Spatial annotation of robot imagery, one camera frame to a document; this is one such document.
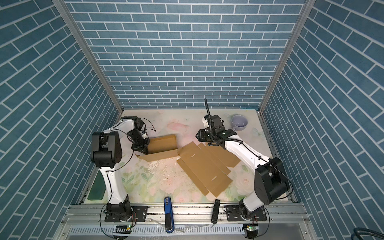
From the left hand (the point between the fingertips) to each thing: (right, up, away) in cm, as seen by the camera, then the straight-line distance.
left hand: (147, 151), depth 94 cm
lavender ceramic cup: (+62, +18, +14) cm, 66 cm away
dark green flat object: (-22, -17, -13) cm, 31 cm away
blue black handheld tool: (+18, -30, -23) cm, 42 cm away
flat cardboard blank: (+37, -9, -2) cm, 38 cm away
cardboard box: (+7, +2, +4) cm, 9 cm away
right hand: (+31, +12, -9) cm, 34 cm away
